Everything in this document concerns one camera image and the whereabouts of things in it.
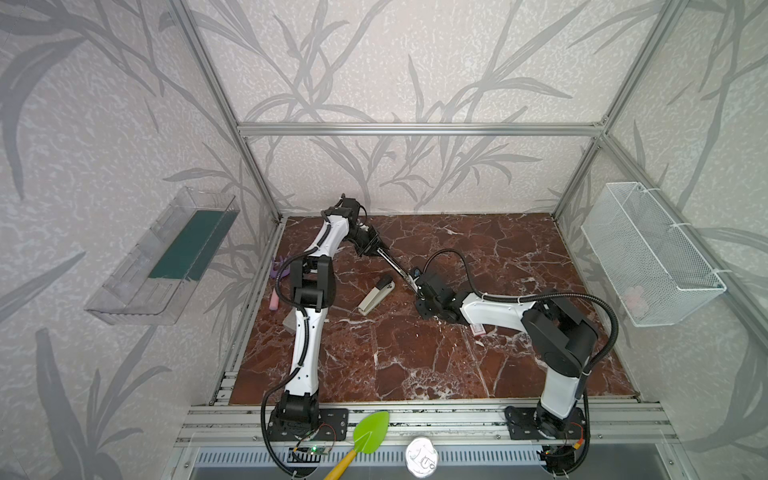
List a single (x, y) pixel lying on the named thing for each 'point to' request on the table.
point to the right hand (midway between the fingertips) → (421, 290)
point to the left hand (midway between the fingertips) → (390, 237)
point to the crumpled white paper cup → (421, 457)
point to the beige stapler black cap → (378, 294)
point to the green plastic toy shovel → (369, 437)
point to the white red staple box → (478, 329)
